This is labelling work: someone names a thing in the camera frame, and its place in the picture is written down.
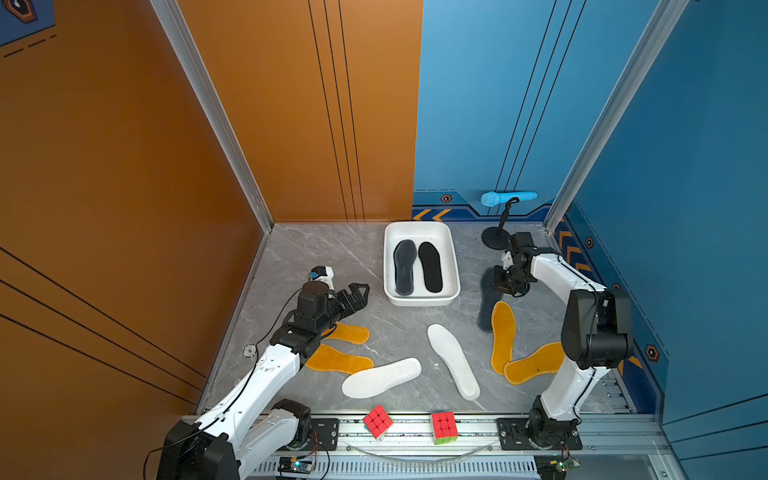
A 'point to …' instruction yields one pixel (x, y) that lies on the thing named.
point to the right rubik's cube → (444, 427)
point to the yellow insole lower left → (325, 358)
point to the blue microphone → (492, 199)
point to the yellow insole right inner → (503, 322)
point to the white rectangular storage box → (420, 264)
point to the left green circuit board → (291, 464)
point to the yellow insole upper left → (348, 333)
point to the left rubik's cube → (377, 422)
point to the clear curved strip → (407, 461)
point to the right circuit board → (554, 466)
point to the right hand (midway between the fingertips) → (495, 286)
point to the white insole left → (364, 383)
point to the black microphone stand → (497, 237)
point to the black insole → (430, 260)
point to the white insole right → (452, 354)
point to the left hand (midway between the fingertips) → (361, 288)
